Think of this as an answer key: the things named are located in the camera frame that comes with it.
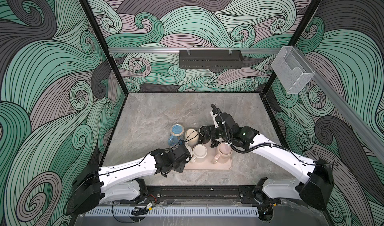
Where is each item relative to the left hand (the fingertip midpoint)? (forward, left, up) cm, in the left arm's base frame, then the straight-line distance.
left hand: (181, 162), depth 78 cm
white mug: (+6, -4, +2) cm, 8 cm away
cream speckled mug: (+14, -5, +2) cm, 15 cm away
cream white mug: (+6, -10, +1) cm, 12 cm away
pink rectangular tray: (+2, -14, -6) cm, 15 cm away
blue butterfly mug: (+16, +3, +4) cm, 17 cm away
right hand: (+14, -14, +12) cm, 23 cm away
